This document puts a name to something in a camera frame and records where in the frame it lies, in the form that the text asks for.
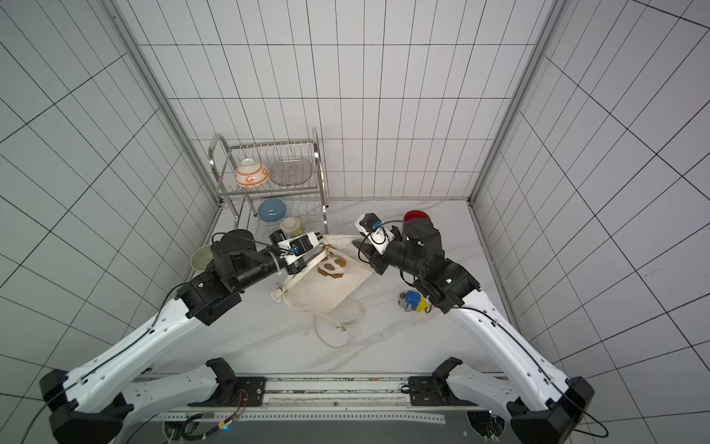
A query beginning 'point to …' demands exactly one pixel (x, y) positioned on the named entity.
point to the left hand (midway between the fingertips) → (311, 236)
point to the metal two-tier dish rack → (272, 187)
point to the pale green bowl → (201, 257)
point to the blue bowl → (272, 210)
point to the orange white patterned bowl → (250, 173)
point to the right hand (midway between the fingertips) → (349, 238)
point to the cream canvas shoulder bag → (328, 280)
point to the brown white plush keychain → (332, 265)
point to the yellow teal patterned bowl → (291, 227)
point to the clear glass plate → (291, 171)
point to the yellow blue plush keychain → (412, 301)
